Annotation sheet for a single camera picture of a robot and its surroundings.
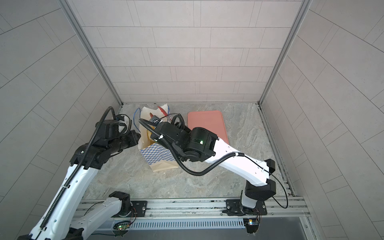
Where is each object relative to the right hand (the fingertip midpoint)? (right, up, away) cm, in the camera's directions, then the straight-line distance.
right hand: (173, 132), depth 60 cm
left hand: (-15, -2, +9) cm, 17 cm away
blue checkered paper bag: (-9, -15, +15) cm, 23 cm away
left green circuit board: (-23, -42, +4) cm, 49 cm away
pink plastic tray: (+19, +2, +45) cm, 49 cm away
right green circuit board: (+35, -44, +8) cm, 56 cm away
